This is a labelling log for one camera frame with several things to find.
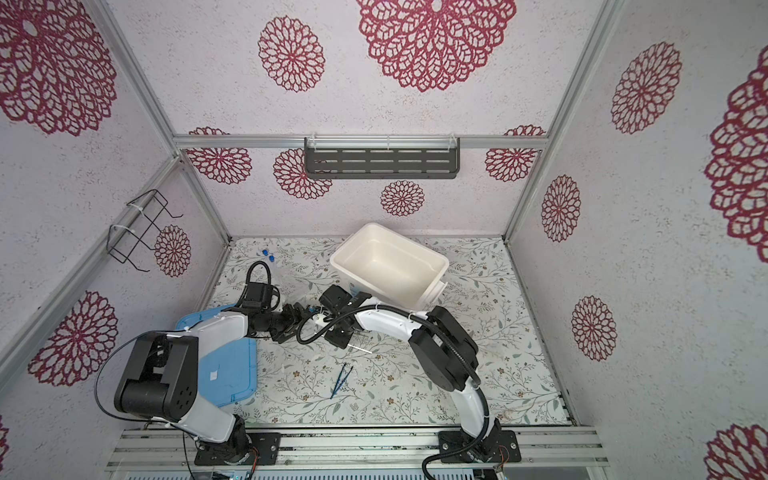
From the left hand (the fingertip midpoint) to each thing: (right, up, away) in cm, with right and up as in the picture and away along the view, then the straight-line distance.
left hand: (306, 326), depth 93 cm
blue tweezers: (+10, -16, -9) cm, 21 cm away
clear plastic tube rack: (-13, +14, +14) cm, 23 cm away
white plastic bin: (+27, +19, +8) cm, 33 cm away
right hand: (+9, -1, -3) cm, 9 cm away
